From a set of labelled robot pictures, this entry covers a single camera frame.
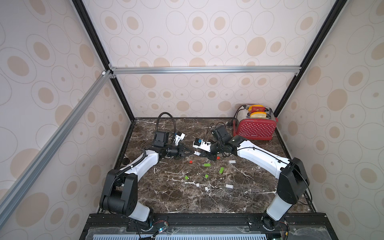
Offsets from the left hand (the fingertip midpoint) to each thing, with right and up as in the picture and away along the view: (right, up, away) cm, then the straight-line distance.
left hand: (196, 152), depth 78 cm
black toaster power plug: (+26, +18, +35) cm, 47 cm away
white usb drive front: (+19, -20, +8) cm, 29 cm away
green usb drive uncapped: (+16, -12, +14) cm, 24 cm away
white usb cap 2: (+6, -22, +7) cm, 23 cm away
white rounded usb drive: (0, -1, +3) cm, 3 cm away
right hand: (+2, -2, +4) cm, 5 cm away
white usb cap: (+1, -20, +8) cm, 22 cm away
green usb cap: (-6, -17, +11) cm, 21 cm away
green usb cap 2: (+6, -16, +12) cm, 21 cm away
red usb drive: (+11, -2, -4) cm, 12 cm away
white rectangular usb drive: (+23, -8, +17) cm, 30 cm away
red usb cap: (-3, -9, +18) cm, 20 cm away
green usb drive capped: (+7, -10, +17) cm, 21 cm away
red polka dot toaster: (+33, +14, +20) cm, 41 cm away
